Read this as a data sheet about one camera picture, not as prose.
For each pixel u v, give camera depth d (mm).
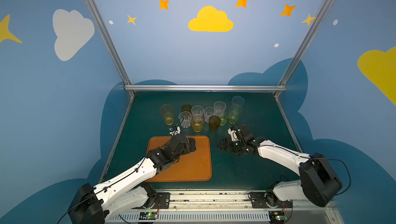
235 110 1106
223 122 1034
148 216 706
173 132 699
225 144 783
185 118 1019
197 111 1048
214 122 1013
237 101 1011
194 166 843
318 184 425
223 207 733
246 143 675
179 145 594
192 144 719
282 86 1155
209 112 1044
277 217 712
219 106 1079
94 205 387
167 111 958
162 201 747
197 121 964
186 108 1032
